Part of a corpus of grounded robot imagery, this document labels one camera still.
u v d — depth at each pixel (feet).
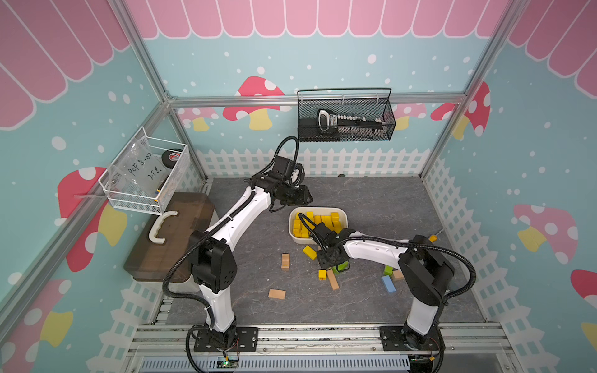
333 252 2.10
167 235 2.45
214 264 1.55
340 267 2.62
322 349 2.42
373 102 2.99
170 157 2.66
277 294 2.74
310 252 3.02
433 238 3.17
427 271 1.56
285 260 2.96
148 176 2.30
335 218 3.27
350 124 2.90
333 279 2.84
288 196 2.38
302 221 2.44
